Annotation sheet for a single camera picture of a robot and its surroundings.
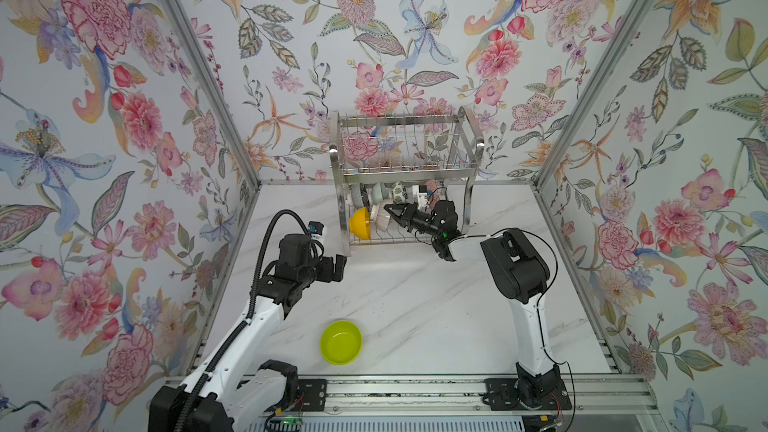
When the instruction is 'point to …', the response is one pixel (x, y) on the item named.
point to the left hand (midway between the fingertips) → (335, 256)
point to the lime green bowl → (341, 342)
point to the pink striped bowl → (380, 219)
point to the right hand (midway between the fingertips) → (384, 207)
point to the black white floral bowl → (431, 185)
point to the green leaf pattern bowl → (399, 193)
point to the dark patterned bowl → (365, 199)
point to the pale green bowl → (379, 193)
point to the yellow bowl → (360, 223)
